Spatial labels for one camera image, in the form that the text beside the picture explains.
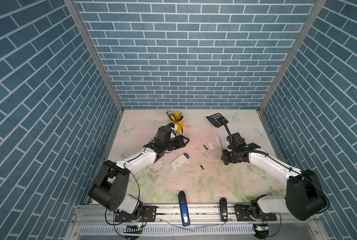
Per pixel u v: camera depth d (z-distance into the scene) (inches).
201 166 35.7
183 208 28.4
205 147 39.0
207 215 29.5
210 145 39.3
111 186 17.0
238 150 26.5
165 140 27.3
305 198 16.6
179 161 36.0
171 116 38.7
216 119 44.2
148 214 29.2
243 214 28.9
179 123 39.8
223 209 28.5
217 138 41.0
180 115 40.2
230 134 27.7
